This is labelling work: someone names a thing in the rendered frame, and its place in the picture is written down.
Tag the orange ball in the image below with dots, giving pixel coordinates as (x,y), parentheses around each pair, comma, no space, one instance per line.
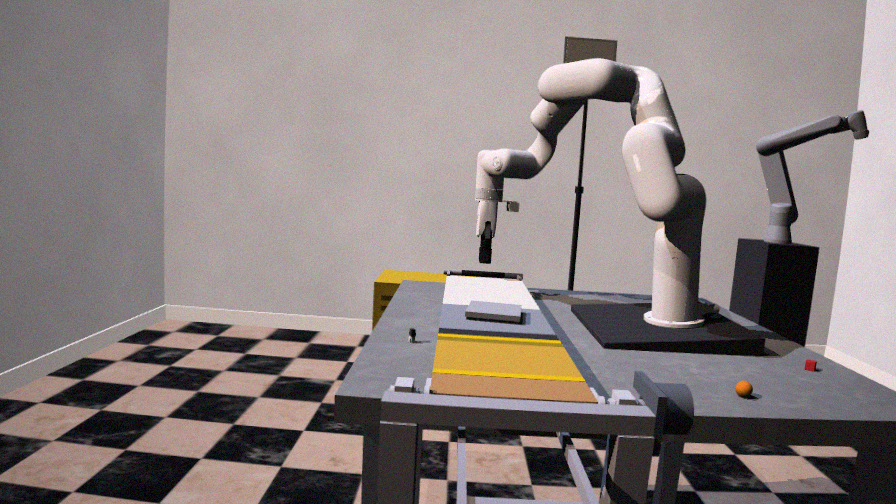
(744,389)

